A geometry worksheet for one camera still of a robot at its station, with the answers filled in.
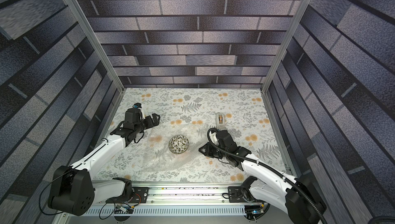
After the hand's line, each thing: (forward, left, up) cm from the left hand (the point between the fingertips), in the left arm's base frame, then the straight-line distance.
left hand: (154, 116), depth 86 cm
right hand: (-17, -25, -5) cm, 31 cm away
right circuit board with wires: (-43, -52, -16) cm, 69 cm away
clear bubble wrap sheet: (-15, +2, -15) cm, 21 cm away
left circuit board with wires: (-43, +9, -16) cm, 46 cm away
